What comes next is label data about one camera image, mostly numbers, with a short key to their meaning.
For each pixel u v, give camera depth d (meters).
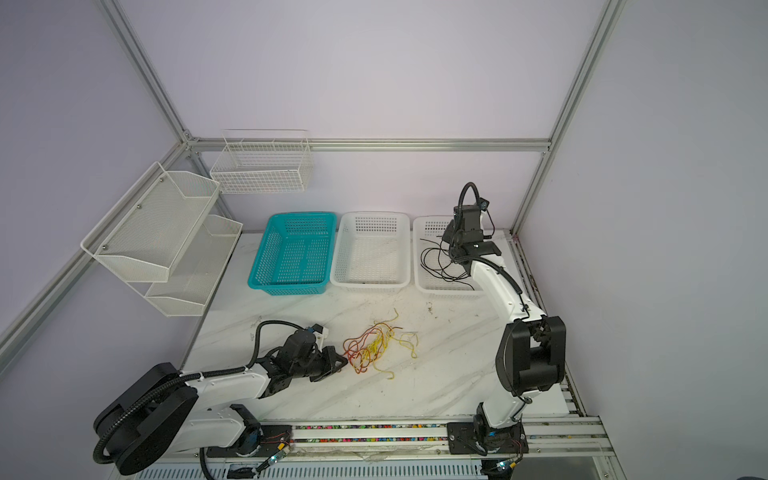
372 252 1.15
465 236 0.66
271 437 0.74
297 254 1.14
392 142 0.93
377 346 0.88
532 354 0.46
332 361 0.77
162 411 0.43
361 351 0.86
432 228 1.15
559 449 0.73
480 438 0.66
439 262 1.08
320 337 0.82
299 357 0.69
